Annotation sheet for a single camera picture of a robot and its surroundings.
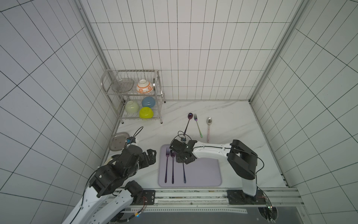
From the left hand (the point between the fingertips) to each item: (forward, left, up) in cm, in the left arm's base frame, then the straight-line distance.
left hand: (146, 158), depth 69 cm
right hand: (+5, -15, -19) cm, 25 cm away
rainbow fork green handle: (+38, -29, -18) cm, 51 cm away
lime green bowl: (+38, +9, -10) cm, 41 cm away
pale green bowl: (+44, +21, -10) cm, 49 cm away
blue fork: (-3, -20, -18) cm, 27 cm away
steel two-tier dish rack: (+38, +12, +9) cm, 41 cm away
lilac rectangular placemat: (-1, -30, -18) cm, 35 cm away
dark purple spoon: (+9, -13, -15) cm, 21 cm away
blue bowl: (+49, +8, -9) cm, 50 cm away
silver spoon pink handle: (+35, -39, -17) cm, 55 cm away
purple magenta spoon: (+40, -24, -17) cm, 50 cm away
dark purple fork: (+10, -9, -18) cm, 23 cm away
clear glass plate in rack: (+47, +23, +8) cm, 53 cm away
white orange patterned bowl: (+41, +6, +12) cm, 43 cm away
